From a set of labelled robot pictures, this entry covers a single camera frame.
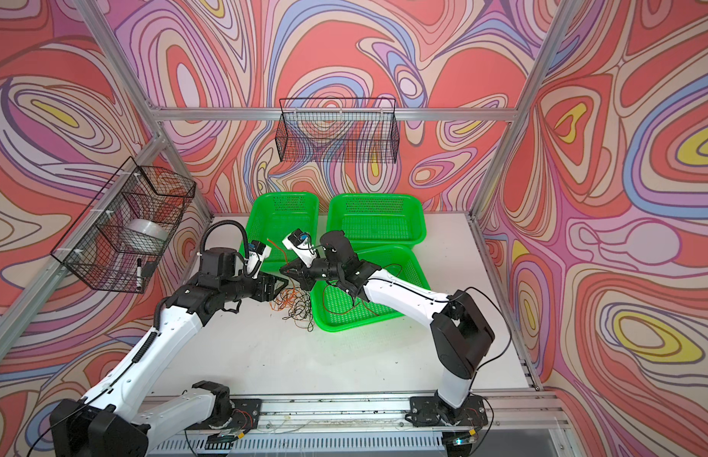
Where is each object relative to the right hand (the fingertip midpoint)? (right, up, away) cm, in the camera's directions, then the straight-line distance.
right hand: (286, 275), depth 75 cm
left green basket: (-16, +20, +44) cm, 50 cm away
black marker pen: (-37, +1, -3) cm, 37 cm away
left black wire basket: (-39, +11, -6) cm, 41 cm away
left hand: (-2, -1, +3) cm, 4 cm away
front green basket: (+11, -13, +18) cm, 25 cm away
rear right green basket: (+33, +18, +44) cm, 58 cm away
